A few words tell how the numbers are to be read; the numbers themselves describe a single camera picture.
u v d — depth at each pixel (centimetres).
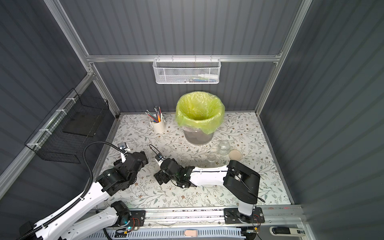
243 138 105
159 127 105
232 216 73
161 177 72
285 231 66
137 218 72
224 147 99
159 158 70
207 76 93
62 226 41
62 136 71
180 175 63
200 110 97
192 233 67
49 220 41
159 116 104
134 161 55
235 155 96
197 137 99
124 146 64
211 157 94
